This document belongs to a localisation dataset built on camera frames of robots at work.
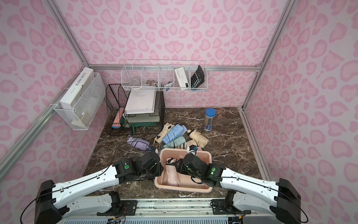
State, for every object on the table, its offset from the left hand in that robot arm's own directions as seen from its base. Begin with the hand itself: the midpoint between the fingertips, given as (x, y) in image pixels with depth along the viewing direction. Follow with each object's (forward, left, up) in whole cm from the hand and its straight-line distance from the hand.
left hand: (164, 168), depth 75 cm
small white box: (+52, -9, +21) cm, 57 cm away
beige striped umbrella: (+19, -12, -8) cm, 23 cm away
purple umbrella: (+20, +20, -9) cm, 30 cm away
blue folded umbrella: (+28, -6, -6) cm, 29 cm away
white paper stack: (+41, +18, +10) cm, 46 cm away
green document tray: (+30, +18, +3) cm, 36 cm away
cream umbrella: (+32, +2, -6) cm, 32 cm away
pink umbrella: (-3, -3, -7) cm, 8 cm away
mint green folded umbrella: (+21, -5, -9) cm, 23 cm away
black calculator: (+52, -20, +21) cm, 59 cm away
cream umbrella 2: (+22, -22, -8) cm, 32 cm away
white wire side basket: (+35, +49, +15) cm, 62 cm away
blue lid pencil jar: (+32, -27, +7) cm, 43 cm away
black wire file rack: (+35, +37, -6) cm, 52 cm away
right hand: (+1, -6, +1) cm, 6 cm away
